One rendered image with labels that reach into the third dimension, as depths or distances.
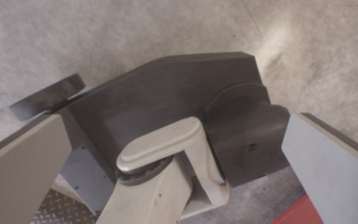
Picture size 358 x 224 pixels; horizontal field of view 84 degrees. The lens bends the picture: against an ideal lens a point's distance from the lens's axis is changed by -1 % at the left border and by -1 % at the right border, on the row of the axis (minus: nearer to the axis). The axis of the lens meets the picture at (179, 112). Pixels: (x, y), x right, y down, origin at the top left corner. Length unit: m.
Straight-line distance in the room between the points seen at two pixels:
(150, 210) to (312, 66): 0.68
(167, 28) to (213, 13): 0.14
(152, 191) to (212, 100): 0.26
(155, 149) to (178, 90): 0.18
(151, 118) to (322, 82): 0.60
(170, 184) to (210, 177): 0.08
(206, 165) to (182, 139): 0.07
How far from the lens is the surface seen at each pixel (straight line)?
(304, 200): 0.91
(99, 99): 0.56
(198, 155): 0.40
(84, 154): 0.62
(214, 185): 0.45
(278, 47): 0.75
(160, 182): 0.40
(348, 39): 0.87
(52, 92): 0.59
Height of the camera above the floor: 0.66
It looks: 67 degrees down
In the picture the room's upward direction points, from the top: 176 degrees clockwise
